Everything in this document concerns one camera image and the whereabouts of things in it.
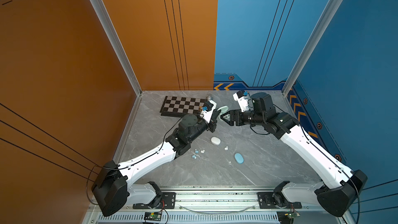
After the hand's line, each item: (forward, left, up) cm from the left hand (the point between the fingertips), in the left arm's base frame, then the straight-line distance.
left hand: (219, 108), depth 70 cm
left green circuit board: (-38, +30, -34) cm, 59 cm away
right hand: (-3, -2, -2) cm, 4 cm away
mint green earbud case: (-1, -2, +1) cm, 2 cm away
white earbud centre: (-6, -6, -30) cm, 31 cm away
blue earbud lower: (-11, +12, -31) cm, 35 cm away
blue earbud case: (-12, -13, -29) cm, 34 cm away
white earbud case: (-1, 0, -29) cm, 29 cm away
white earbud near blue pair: (-7, +7, -31) cm, 32 cm away
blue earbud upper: (-7, +11, -31) cm, 33 cm away
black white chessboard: (+24, +26, -27) cm, 45 cm away
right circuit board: (-38, -32, -32) cm, 59 cm away
